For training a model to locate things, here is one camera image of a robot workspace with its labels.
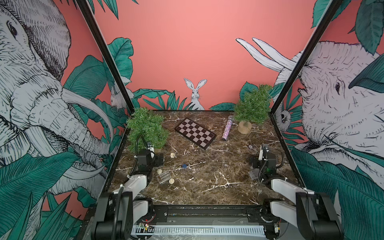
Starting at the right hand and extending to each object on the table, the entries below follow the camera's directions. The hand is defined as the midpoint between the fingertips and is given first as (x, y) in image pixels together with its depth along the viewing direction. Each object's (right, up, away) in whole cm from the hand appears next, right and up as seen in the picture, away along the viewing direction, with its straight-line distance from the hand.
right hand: (258, 152), depth 91 cm
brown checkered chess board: (-36, +10, +11) cm, 39 cm away
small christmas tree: (-66, +19, -17) cm, 71 cm away
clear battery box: (-58, -13, -6) cm, 60 cm away
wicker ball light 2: (-53, -15, -8) cm, 55 cm away
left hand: (-65, +1, 0) cm, 65 cm away
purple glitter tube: (-15, +15, +16) cm, 27 cm away
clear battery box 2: (-5, -11, -6) cm, 14 cm away
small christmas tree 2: (-4, +28, -3) cm, 28 cm away
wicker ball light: (-61, -11, -3) cm, 62 cm away
